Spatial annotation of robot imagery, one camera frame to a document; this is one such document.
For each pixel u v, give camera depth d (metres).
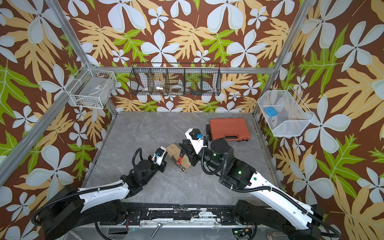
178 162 0.75
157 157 0.68
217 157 0.44
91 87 0.87
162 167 0.72
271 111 0.86
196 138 0.49
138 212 0.75
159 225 0.70
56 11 0.69
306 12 0.69
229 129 1.10
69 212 0.41
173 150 0.95
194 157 0.52
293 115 0.78
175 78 0.97
